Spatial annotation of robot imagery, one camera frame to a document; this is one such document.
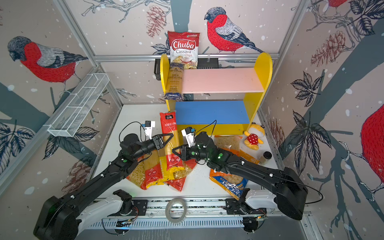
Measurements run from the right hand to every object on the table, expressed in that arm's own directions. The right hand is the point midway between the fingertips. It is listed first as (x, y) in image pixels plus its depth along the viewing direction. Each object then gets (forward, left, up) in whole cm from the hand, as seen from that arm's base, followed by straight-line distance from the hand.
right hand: (170, 154), depth 69 cm
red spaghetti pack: (-2, +11, -13) cm, 17 cm away
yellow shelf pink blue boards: (+31, -25, -9) cm, 41 cm away
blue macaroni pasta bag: (-6, -32, -20) cm, 38 cm away
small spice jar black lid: (+7, -50, -15) cm, 53 cm away
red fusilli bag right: (-2, -2, -1) cm, 3 cm away
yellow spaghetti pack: (-4, +5, -16) cm, 17 cm away
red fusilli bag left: (-5, +20, -16) cm, 26 cm away
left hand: (+7, 0, +5) cm, 8 cm away
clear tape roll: (-19, +1, -18) cm, 26 cm away
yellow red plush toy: (+24, -49, -17) cm, 57 cm away
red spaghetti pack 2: (+11, +1, +7) cm, 13 cm away
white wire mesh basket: (+20, +52, +12) cm, 57 cm away
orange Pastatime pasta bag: (+16, -32, -16) cm, 40 cm away
